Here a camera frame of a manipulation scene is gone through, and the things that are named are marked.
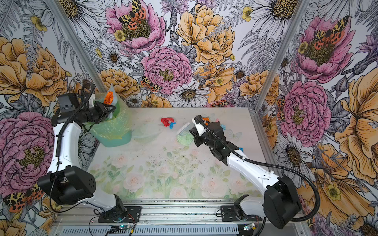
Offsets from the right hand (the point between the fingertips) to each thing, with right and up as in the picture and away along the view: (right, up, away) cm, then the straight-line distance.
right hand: (193, 133), depth 80 cm
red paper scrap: (-19, +7, +31) cm, 37 cm away
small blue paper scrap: (-16, +4, +32) cm, 36 cm away
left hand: (-39, +11, -3) cm, 41 cm away
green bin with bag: (-43, +1, +2) cm, 43 cm away
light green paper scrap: (-5, -6, +23) cm, 24 cm away
